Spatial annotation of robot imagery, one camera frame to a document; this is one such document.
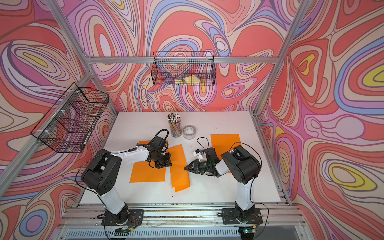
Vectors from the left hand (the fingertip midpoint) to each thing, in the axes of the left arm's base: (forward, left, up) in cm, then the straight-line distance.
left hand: (174, 165), depth 91 cm
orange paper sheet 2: (+13, -32, +4) cm, 35 cm away
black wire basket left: (+7, +51, +29) cm, 60 cm away
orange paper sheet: (-7, -4, 0) cm, 8 cm away
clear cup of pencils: (+22, 0, +15) cm, 26 cm away
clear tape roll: (+25, -9, +1) cm, 27 cm away
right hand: (-5, -8, 0) cm, 9 cm away
